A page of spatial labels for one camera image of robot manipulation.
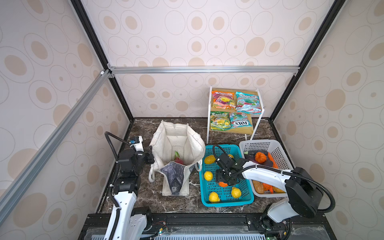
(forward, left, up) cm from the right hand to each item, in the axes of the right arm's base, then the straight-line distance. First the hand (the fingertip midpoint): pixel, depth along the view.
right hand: (220, 179), depth 87 cm
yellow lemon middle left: (+1, +7, +3) cm, 7 cm away
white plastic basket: (+19, -35, +4) cm, 40 cm away
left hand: (+9, +35, +23) cm, 43 cm away
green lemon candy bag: (+31, -2, +17) cm, 35 cm away
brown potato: (-7, -18, +7) cm, 21 cm away
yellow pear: (+13, -8, +4) cm, 16 cm away
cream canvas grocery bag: (+23, +32, +10) cm, 40 cm away
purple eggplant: (+11, -20, +4) cm, 23 cm away
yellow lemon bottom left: (-11, +5, +3) cm, 12 cm away
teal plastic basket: (-4, +7, -1) cm, 9 cm away
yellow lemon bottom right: (-8, -7, +2) cm, 11 cm away
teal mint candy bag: (+27, -14, +34) cm, 45 cm away
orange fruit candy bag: (+28, -2, +35) cm, 45 cm away
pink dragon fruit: (+12, +25, +4) cm, 28 cm away
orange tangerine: (-5, -1, +4) cm, 6 cm away
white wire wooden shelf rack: (+23, -6, +32) cm, 40 cm away
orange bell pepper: (+12, -26, +4) cm, 28 cm away
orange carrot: (+13, -34, 0) cm, 36 cm away
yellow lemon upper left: (+10, +6, +5) cm, 13 cm away
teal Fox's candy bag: (+32, -14, +17) cm, 39 cm away
